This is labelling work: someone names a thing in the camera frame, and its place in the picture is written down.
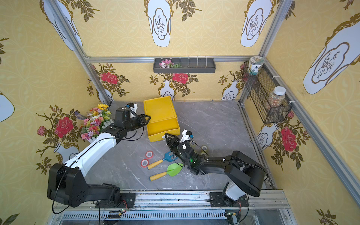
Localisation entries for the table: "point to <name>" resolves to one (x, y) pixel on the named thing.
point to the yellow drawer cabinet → (164, 119)
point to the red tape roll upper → (149, 154)
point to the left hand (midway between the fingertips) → (144, 117)
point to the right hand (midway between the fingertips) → (167, 132)
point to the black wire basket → (266, 94)
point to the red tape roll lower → (144, 166)
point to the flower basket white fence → (98, 120)
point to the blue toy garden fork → (169, 156)
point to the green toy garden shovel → (173, 169)
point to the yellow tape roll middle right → (203, 153)
